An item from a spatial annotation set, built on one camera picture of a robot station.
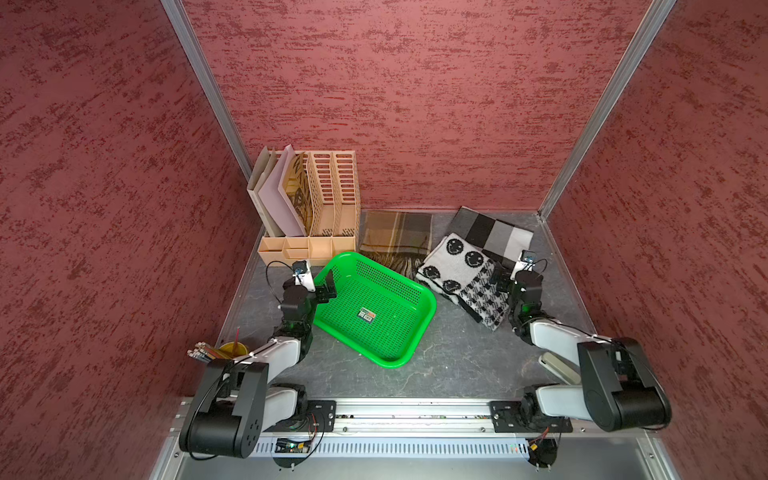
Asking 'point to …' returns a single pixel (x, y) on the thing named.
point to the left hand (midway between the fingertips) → (316, 276)
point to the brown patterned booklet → (299, 193)
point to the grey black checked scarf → (493, 237)
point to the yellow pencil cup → (227, 349)
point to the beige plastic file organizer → (335, 229)
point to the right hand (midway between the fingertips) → (509, 268)
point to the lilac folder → (272, 201)
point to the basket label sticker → (366, 315)
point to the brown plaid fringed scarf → (397, 240)
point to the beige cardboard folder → (266, 162)
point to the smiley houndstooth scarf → (459, 271)
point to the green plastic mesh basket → (376, 310)
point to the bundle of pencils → (206, 353)
